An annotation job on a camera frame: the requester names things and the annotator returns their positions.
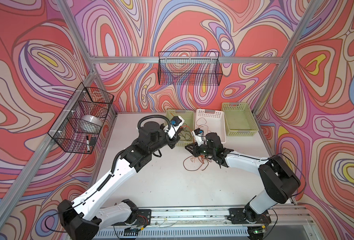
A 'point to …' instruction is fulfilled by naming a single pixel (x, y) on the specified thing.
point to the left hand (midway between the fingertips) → (182, 126)
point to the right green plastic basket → (239, 120)
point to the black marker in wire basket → (88, 144)
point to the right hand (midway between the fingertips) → (187, 149)
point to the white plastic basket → (210, 121)
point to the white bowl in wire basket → (91, 122)
